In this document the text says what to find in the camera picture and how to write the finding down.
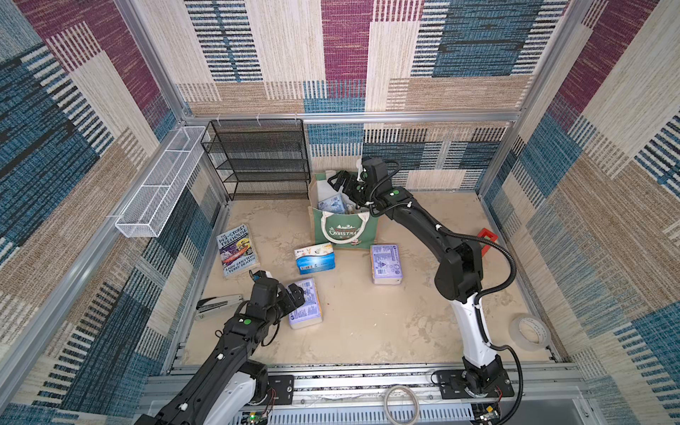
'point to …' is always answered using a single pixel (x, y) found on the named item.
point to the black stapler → (216, 306)
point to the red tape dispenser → (492, 236)
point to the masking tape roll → (529, 332)
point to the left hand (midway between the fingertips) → (294, 295)
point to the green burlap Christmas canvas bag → (355, 229)
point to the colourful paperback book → (236, 251)
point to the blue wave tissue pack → (315, 258)
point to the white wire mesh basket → (154, 201)
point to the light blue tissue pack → (334, 204)
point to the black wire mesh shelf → (260, 159)
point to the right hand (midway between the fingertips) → (340, 188)
